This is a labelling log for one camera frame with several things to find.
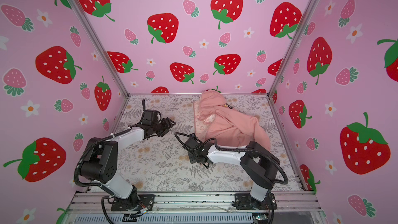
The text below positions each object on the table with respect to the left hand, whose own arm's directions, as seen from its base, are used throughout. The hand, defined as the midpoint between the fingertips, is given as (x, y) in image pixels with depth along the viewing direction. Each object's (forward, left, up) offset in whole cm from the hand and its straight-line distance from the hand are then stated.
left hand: (174, 124), depth 94 cm
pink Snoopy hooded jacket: (+5, -25, 0) cm, 25 cm away
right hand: (-17, -12, -6) cm, 21 cm away
